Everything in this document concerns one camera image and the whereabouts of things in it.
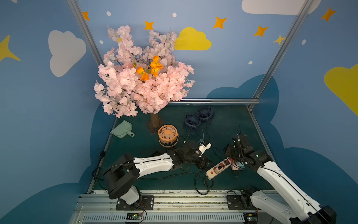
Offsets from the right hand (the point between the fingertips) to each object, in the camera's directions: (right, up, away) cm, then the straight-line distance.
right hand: (227, 148), depth 81 cm
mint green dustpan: (-73, +10, +26) cm, 78 cm away
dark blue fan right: (-8, +21, +25) cm, 34 cm away
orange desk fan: (-36, +6, +12) cm, 38 cm away
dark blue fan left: (-20, +14, +17) cm, 30 cm away
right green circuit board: (+9, -35, -9) cm, 38 cm away
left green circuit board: (-52, -34, -9) cm, 63 cm away
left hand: (-10, -5, -5) cm, 13 cm away
